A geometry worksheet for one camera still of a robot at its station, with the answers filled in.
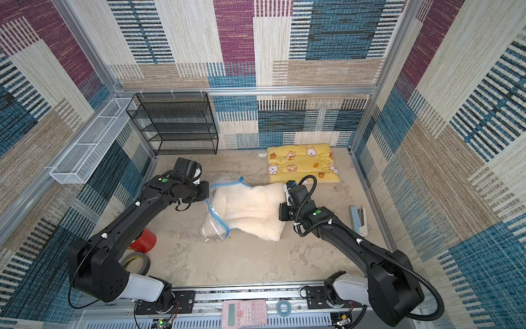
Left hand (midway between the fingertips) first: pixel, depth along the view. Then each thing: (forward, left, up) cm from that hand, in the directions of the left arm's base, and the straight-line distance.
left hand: (209, 192), depth 83 cm
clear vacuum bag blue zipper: (-11, -1, -7) cm, 13 cm away
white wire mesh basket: (+2, +41, +17) cm, 45 cm away
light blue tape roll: (-39, -27, -17) cm, 50 cm away
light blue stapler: (-6, -63, -14) cm, 65 cm away
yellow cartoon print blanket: (+28, -37, -14) cm, 48 cm away
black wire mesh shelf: (+42, +24, +2) cm, 49 cm away
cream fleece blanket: (-4, -18, -9) cm, 20 cm away
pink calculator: (-39, -13, -16) cm, 44 cm away
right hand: (-5, -30, -7) cm, 31 cm away
